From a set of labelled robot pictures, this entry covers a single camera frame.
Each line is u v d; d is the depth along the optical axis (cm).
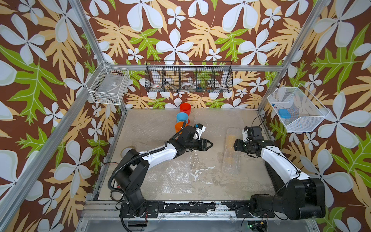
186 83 98
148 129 108
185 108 101
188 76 96
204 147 75
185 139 66
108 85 86
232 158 86
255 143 62
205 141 75
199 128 77
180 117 98
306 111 77
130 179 45
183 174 85
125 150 94
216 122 117
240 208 73
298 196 42
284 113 82
